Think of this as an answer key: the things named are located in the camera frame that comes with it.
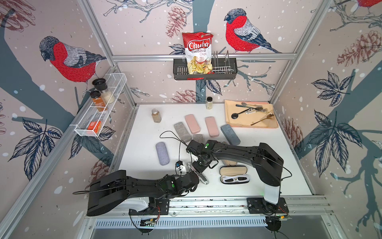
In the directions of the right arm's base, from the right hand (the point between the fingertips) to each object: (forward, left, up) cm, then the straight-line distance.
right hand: (198, 168), depth 84 cm
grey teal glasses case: (+23, -21, -1) cm, 31 cm away
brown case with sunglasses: (+8, +22, 0) cm, 24 cm away
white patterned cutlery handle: (+47, -40, -2) cm, 62 cm away
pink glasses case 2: (+32, -10, -3) cm, 33 cm away
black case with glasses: (-3, -20, -1) cm, 20 cm away
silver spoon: (+55, -36, -1) cm, 66 cm away
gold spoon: (+42, -53, -2) cm, 68 cm away
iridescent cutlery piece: (+53, -38, -2) cm, 65 cm away
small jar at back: (+49, -7, +4) cm, 50 cm away
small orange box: (+5, +46, +32) cm, 56 cm away
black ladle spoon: (+42, -27, -1) cm, 50 cm away
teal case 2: (+20, 0, 0) cm, 20 cm away
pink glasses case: (+33, +5, -3) cm, 33 cm away
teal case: (+25, +12, 0) cm, 27 cm away
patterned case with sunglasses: (-6, -2, +3) cm, 7 cm away
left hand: (-4, -2, -1) cm, 5 cm away
